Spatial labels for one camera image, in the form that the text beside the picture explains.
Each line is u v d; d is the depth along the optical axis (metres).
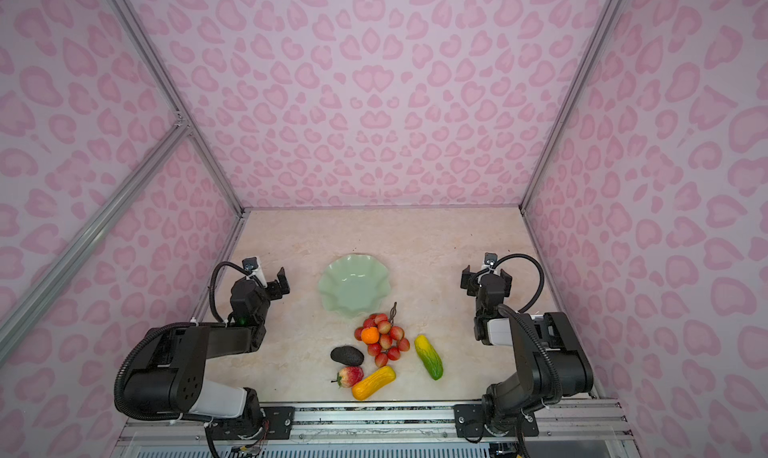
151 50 0.78
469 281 0.86
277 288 0.82
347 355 0.80
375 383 0.77
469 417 0.73
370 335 0.80
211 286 0.64
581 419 0.75
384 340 0.80
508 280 0.84
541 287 0.68
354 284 0.98
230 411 0.62
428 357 0.80
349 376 0.77
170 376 0.44
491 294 0.70
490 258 0.80
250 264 0.78
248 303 0.69
